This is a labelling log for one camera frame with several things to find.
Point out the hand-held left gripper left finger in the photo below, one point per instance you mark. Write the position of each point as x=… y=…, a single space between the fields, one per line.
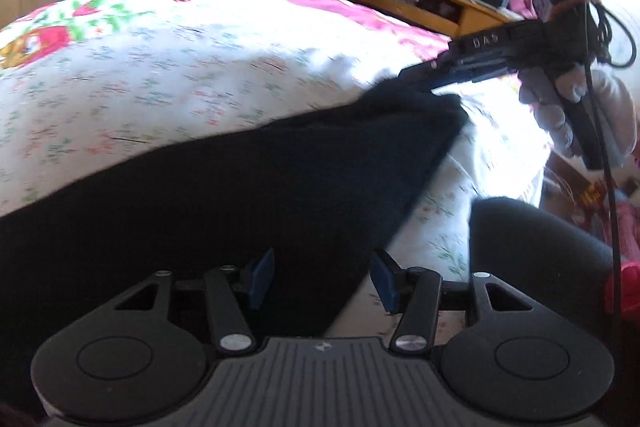
x=262 y=279

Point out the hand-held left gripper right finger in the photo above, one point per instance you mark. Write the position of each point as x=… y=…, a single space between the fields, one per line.
x=385 y=282

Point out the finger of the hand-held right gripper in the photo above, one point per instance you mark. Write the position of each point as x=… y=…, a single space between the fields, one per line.
x=440 y=66

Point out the black pants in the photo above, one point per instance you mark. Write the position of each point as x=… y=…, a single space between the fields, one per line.
x=225 y=187

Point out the person's right hand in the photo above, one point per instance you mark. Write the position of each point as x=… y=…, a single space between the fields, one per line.
x=617 y=117

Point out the colourful floor clutter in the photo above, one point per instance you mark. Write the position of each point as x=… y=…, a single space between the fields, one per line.
x=575 y=192

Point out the person's black clothed leg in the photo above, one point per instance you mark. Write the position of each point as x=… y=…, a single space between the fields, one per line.
x=540 y=252

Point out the pink red cloth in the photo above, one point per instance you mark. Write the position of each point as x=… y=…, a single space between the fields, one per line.
x=627 y=257

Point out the floral printed bed blanket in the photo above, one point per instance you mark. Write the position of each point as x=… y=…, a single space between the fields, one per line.
x=175 y=57

